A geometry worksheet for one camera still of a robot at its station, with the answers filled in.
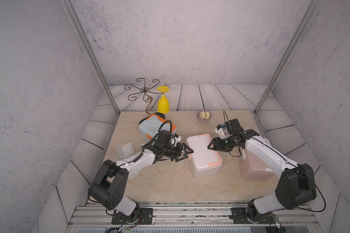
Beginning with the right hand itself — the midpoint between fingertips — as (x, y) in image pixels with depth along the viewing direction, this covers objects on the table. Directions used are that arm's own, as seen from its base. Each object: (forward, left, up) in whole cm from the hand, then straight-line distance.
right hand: (213, 148), depth 84 cm
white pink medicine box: (-9, +6, +1) cm, 10 cm away
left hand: (-5, +12, +2) cm, 13 cm away
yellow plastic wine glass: (+28, +30, +9) cm, 41 cm away
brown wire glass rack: (+29, +40, +14) cm, 52 cm away
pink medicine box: (-13, -18, -2) cm, 22 cm away
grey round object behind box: (+33, +1, -8) cm, 34 cm away
